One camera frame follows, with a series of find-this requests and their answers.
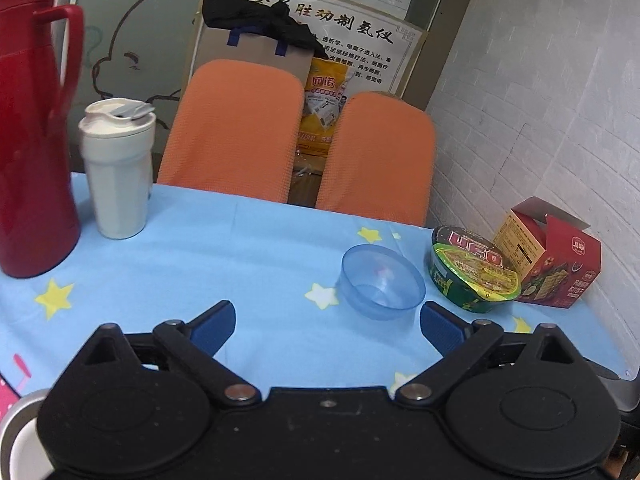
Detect red thermos jug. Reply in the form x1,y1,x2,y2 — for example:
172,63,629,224
0,0,85,279

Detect blue translucent plastic bowl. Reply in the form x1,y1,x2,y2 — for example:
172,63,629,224
336,244,427,320

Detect white travel tumbler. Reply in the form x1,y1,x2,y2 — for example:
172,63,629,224
77,99,157,239

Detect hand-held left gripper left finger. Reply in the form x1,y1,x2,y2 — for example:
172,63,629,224
75,300,262,407

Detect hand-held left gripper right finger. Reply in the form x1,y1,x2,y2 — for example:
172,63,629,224
420,301,583,403

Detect red cracker box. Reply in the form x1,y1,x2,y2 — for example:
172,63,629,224
492,196,602,309

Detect yellow plastic bag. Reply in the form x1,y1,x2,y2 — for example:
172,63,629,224
295,57,357,158

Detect orange chair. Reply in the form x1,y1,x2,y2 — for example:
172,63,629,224
316,91,437,227
157,59,306,205

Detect large white wall poster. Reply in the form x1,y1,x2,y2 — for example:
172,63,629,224
185,0,431,111

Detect stainless steel plate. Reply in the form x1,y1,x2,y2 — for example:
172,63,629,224
0,389,51,480

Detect brown bag with blue handles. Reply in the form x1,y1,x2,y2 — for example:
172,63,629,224
192,27,313,91

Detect black cloth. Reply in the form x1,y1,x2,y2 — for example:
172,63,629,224
201,0,330,60

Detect blue cartoon printed tablecloth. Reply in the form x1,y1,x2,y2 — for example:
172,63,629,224
0,171,626,426

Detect green instant noodle bowl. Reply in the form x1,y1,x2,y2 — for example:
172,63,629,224
430,225,522,314

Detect frosted glass panel with drawing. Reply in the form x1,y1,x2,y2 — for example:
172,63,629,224
70,0,211,173

